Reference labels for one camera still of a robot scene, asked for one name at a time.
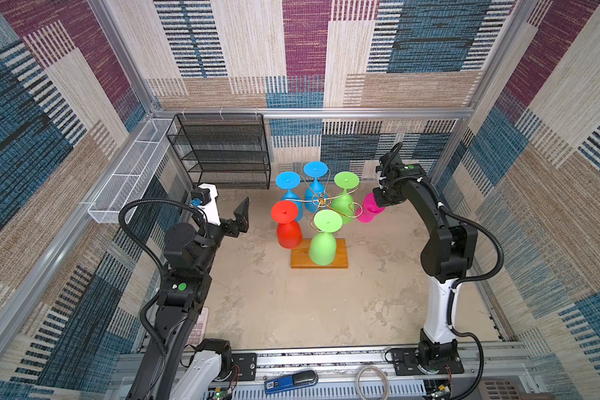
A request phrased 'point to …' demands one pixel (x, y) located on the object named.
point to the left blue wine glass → (290, 180)
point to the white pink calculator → (199, 330)
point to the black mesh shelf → (227, 150)
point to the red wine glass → (289, 232)
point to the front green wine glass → (322, 244)
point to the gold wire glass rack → (323, 197)
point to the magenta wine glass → (369, 208)
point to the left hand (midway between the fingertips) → (231, 192)
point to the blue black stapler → (290, 382)
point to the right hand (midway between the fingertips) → (386, 202)
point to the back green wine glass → (343, 202)
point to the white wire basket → (132, 172)
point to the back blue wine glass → (315, 169)
